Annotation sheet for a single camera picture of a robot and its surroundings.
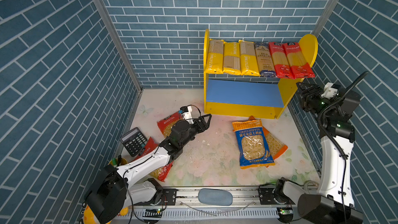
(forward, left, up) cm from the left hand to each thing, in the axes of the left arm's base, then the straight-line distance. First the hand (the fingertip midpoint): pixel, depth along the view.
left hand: (209, 117), depth 76 cm
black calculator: (-1, +44, -23) cm, 49 cm away
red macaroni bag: (-21, +25, -20) cm, 38 cm away
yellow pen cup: (-16, +45, -13) cm, 49 cm away
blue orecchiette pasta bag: (-10, -25, -18) cm, 32 cm away
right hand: (+4, -36, +19) cm, 41 cm away
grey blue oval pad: (-31, -2, -20) cm, 37 cm away
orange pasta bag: (-7, -40, -21) cm, 46 cm away
